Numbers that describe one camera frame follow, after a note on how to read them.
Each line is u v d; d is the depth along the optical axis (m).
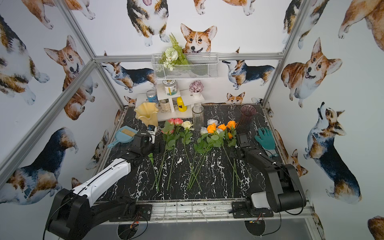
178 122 1.06
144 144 0.65
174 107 1.14
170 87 0.92
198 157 0.93
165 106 1.13
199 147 0.97
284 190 0.43
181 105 1.11
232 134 0.98
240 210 0.73
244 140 0.73
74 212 0.40
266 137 1.01
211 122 1.04
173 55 0.78
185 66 0.85
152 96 0.95
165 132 1.02
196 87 0.98
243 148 0.68
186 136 1.03
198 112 0.93
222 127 1.03
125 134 1.03
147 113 0.97
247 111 0.94
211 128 0.98
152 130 0.76
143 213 0.74
